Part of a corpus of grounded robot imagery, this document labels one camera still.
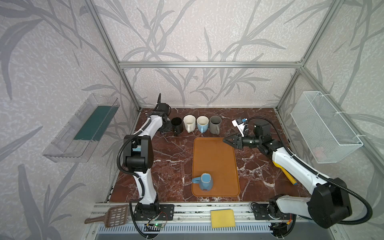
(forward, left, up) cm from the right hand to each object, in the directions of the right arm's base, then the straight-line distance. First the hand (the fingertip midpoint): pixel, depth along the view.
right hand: (225, 135), depth 77 cm
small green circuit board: (-36, +33, -22) cm, 54 cm away
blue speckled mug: (-19, +10, -12) cm, 25 cm away
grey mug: (+18, +3, -13) cm, 23 cm away
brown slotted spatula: (-33, +55, -22) cm, 68 cm away
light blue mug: (+20, +12, -14) cm, 27 cm away
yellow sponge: (-34, +2, -21) cm, 40 cm away
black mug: (+18, +29, -15) cm, 38 cm away
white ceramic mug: (+20, +21, -14) cm, 32 cm away
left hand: (+18, +37, -12) cm, 43 cm away
